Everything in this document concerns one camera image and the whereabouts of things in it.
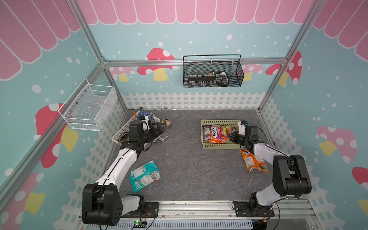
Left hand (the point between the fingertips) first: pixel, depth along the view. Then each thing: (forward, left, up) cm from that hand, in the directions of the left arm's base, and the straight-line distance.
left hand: (162, 129), depth 83 cm
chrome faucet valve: (+5, +4, -18) cm, 19 cm away
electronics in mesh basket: (+30, -25, +15) cm, 42 cm away
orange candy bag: (+10, -43, -12) cm, 46 cm away
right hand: (+5, -42, -11) cm, 44 cm away
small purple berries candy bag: (+9, -27, -15) cm, 32 cm away
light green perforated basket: (+17, -40, -16) cm, 46 cm away
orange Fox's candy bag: (+5, -31, -11) cm, 34 cm away
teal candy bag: (-19, +9, -18) cm, 28 cm away
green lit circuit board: (-44, +9, -22) cm, 50 cm away
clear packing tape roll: (+22, +2, -20) cm, 30 cm away
